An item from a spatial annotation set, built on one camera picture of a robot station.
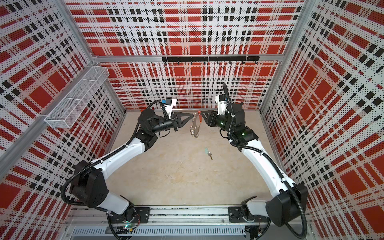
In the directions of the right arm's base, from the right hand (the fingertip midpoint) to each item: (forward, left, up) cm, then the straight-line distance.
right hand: (203, 113), depth 70 cm
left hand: (-3, +5, 0) cm, 6 cm away
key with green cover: (-2, -4, -36) cm, 36 cm away
